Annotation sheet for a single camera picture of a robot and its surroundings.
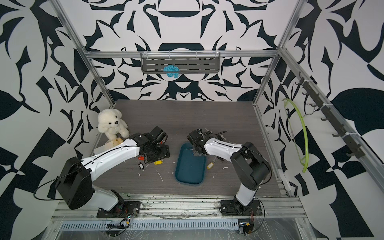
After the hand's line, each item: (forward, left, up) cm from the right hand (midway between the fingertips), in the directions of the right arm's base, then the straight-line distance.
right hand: (200, 147), depth 93 cm
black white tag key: (-10, +35, -2) cm, 36 cm away
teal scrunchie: (+36, +16, +33) cm, 51 cm away
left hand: (-7, +19, +7) cm, 21 cm away
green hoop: (+1, -50, +20) cm, 54 cm away
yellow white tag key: (-10, -6, -3) cm, 12 cm away
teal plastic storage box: (-13, +6, -1) cm, 15 cm away
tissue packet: (+2, +54, +3) cm, 54 cm away
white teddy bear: (+8, +51, +15) cm, 54 cm away
